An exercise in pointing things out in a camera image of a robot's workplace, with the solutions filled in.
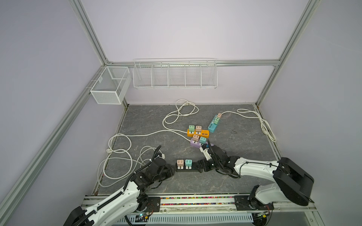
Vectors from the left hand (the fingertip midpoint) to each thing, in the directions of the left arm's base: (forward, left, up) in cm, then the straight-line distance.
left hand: (175, 171), depth 81 cm
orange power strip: (+25, -20, -2) cm, 32 cm away
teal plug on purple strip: (+18, -18, +3) cm, 25 cm away
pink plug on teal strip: (+38, -34, +2) cm, 51 cm away
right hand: (+3, -14, -1) cm, 14 cm away
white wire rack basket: (+59, -2, +26) cm, 64 cm away
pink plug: (+3, -3, +3) cm, 5 cm away
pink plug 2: (+20, -14, +2) cm, 24 cm away
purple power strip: (+17, -15, -1) cm, 23 cm away
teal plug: (+3, -8, +1) cm, 8 cm away
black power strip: (+1, -11, 0) cm, 11 cm away
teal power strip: (+31, -28, -2) cm, 42 cm away
